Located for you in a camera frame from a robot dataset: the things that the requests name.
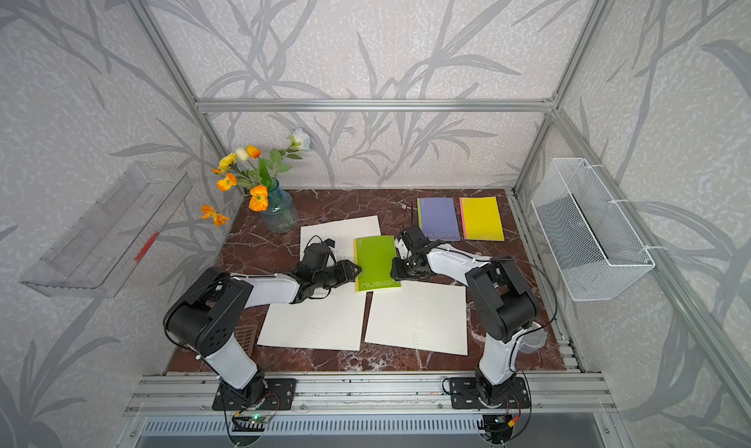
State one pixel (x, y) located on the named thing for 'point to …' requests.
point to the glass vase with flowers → (258, 176)
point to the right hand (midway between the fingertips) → (394, 272)
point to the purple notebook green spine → (437, 218)
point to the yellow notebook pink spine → (481, 218)
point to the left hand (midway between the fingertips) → (358, 271)
